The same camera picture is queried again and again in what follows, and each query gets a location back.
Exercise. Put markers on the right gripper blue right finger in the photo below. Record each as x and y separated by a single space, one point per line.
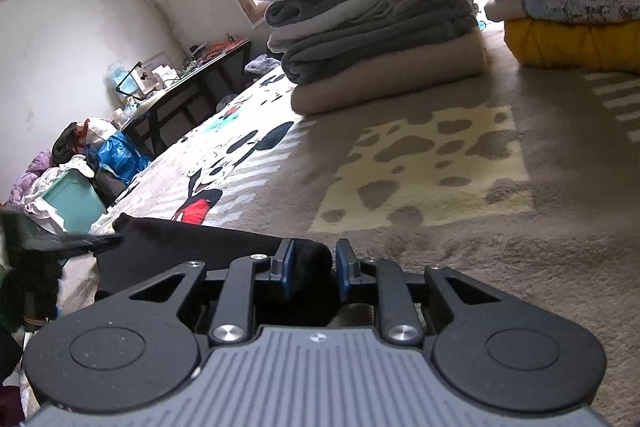
381 284

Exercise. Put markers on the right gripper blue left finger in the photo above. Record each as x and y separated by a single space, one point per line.
248 281

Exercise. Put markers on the black garment with grey fringe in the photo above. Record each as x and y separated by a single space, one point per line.
153 246

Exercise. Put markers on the teal storage box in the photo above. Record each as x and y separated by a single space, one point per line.
75 201

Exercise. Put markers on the blue plastic bag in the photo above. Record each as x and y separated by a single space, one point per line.
121 156

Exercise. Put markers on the Mickey Mouse plush blanket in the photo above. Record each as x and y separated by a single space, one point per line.
527 179

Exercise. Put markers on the dark desk with clutter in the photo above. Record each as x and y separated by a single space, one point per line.
191 99

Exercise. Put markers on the grey crumpled cloth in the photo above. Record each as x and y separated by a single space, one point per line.
261 65

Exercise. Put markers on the charcoal grey folded garment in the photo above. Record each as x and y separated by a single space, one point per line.
428 22

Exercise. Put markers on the beige folded garment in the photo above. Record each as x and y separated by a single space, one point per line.
393 74

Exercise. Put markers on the light grey folded garment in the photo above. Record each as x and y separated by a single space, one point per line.
349 12

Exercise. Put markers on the yellow folded garment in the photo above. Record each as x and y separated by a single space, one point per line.
599 48

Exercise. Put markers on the white blue patterned folded garment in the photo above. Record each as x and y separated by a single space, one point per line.
589 12

